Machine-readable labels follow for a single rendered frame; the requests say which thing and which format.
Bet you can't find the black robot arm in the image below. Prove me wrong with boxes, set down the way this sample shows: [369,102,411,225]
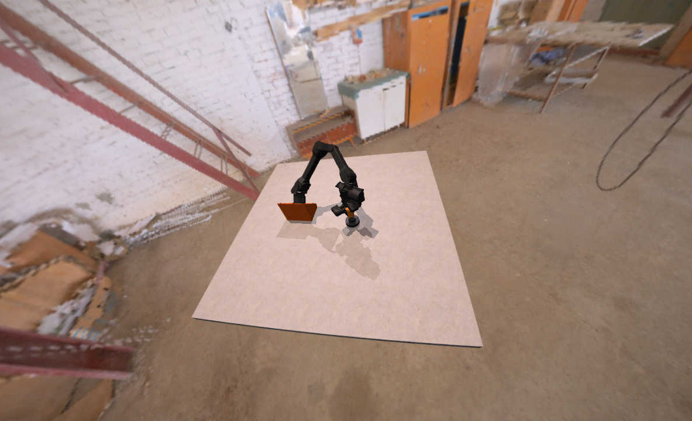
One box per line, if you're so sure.
[291,141,364,213]

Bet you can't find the dark grey round pedestal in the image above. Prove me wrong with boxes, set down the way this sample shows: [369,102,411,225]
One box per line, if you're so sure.
[345,215,360,227]

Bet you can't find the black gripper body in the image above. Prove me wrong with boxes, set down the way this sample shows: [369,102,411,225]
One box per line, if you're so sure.
[331,196,365,216]

